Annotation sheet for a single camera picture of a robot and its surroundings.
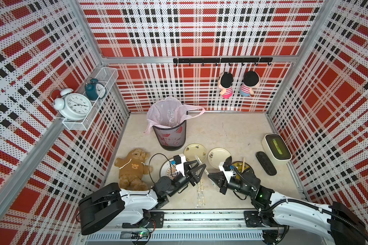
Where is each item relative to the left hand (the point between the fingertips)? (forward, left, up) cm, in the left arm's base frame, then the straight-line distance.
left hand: (206, 163), depth 70 cm
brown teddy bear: (+3, +40, -14) cm, 43 cm away
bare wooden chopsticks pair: (+9, -24, -20) cm, 32 cm away
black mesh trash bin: (+18, +19, -6) cm, 27 cm away
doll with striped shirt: (+51, -30, +11) cm, 60 cm away
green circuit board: (-26, +31, -20) cm, 45 cm away
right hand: (-3, -3, -7) cm, 8 cm away
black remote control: (+9, -38, -19) cm, 43 cm away
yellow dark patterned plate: (+8, -22, -22) cm, 32 cm away
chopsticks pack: (0, +3, 0) cm, 3 cm away
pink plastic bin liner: (+37, +21, -3) cm, 43 cm away
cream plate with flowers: (+19, +8, -21) cm, 29 cm away
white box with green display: (+18, -46, -16) cm, 52 cm away
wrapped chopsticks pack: (-8, +2, -22) cm, 23 cm away
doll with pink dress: (+54, -15, +8) cm, 56 cm away
